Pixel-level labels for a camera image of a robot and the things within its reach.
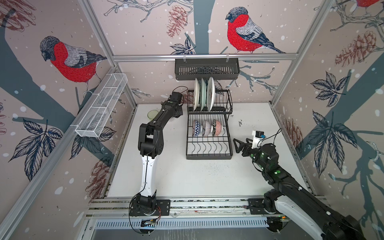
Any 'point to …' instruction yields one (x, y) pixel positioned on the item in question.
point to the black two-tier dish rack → (211, 147)
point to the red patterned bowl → (219, 128)
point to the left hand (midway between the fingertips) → (176, 111)
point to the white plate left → (196, 94)
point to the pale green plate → (202, 94)
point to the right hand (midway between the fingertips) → (239, 141)
